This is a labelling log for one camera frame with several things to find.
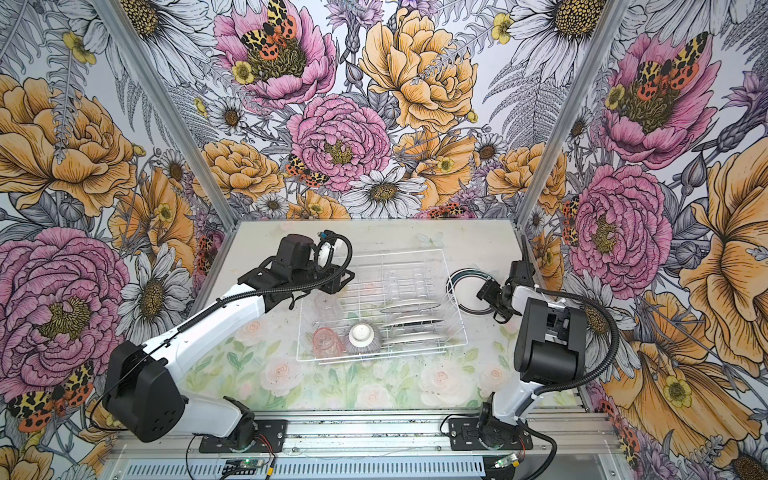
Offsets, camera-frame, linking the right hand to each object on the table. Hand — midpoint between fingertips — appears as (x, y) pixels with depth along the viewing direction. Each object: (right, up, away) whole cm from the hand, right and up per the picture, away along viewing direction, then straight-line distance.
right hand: (485, 304), depth 96 cm
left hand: (-42, +9, -15) cm, 45 cm away
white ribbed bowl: (-38, -7, -13) cm, 40 cm away
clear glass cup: (-48, +1, -11) cm, 49 cm away
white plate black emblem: (-24, 0, -6) cm, 25 cm away
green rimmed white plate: (-6, +5, +3) cm, 9 cm away
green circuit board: (-65, -34, -25) cm, 77 cm away
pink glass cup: (-48, -9, -11) cm, 50 cm away
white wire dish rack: (-31, +7, +7) cm, 33 cm away
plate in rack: (-24, -4, -21) cm, 32 cm away
